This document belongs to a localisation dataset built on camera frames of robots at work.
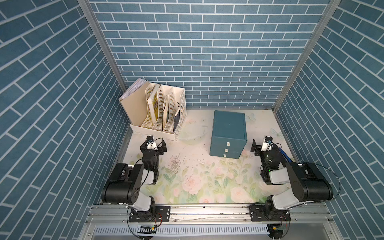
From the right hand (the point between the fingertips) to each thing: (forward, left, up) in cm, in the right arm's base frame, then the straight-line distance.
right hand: (264, 141), depth 90 cm
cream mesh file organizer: (+10, +61, +10) cm, 63 cm away
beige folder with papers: (+10, +79, +17) cm, 82 cm away
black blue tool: (-3, -15, -9) cm, 18 cm away
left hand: (-5, +64, +2) cm, 65 cm away
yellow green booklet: (+16, +70, +11) cm, 72 cm away
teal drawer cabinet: (-6, +23, +12) cm, 26 cm away
